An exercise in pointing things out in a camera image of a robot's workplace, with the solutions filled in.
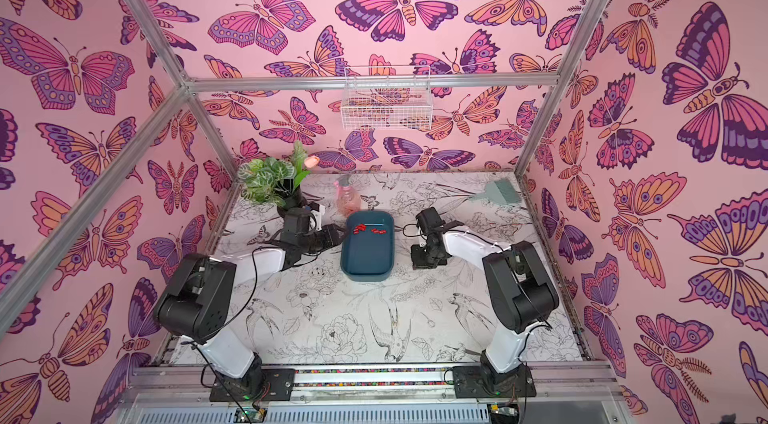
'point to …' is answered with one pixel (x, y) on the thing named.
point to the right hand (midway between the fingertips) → (413, 264)
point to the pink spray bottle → (347, 199)
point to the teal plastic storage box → (368, 246)
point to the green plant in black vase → (277, 181)
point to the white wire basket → (387, 98)
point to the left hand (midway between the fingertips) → (348, 232)
